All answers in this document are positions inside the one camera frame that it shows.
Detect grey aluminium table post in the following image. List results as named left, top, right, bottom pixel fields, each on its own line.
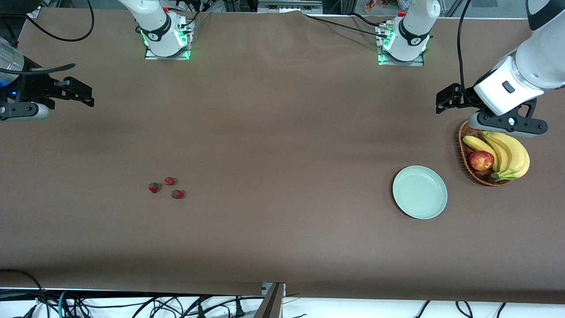
left=253, top=283, right=286, bottom=318

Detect brown wicker basket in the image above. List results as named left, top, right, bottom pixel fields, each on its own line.
left=458, top=120, right=515, bottom=187

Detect pale green round plate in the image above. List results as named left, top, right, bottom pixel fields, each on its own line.
left=392, top=166, right=448, bottom=220

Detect yellow banana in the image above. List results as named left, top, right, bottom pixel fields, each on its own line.
left=462, top=135, right=498, bottom=173
left=482, top=132, right=512, bottom=174
left=489, top=132, right=530, bottom=182

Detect orange red fruit toys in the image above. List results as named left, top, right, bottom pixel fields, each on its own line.
left=365, top=0, right=400, bottom=12

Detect long black table cable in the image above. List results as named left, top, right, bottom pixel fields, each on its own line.
left=300, top=10, right=391, bottom=39

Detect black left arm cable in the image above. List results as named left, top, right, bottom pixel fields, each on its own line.
left=457, top=0, right=476, bottom=106

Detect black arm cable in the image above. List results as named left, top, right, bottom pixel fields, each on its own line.
left=457, top=0, right=476, bottom=106
left=13, top=0, right=95, bottom=76

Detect aluminium frame profile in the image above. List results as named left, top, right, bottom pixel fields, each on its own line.
left=257, top=0, right=324, bottom=14

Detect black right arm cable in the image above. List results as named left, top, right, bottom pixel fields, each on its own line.
left=13, top=0, right=95, bottom=76

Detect short black table cable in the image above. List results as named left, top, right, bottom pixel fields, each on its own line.
left=350, top=12, right=385, bottom=28

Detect red apple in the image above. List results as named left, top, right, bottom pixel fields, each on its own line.
left=469, top=151, right=495, bottom=172

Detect brown table cover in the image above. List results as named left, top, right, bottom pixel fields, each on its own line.
left=0, top=8, right=565, bottom=305

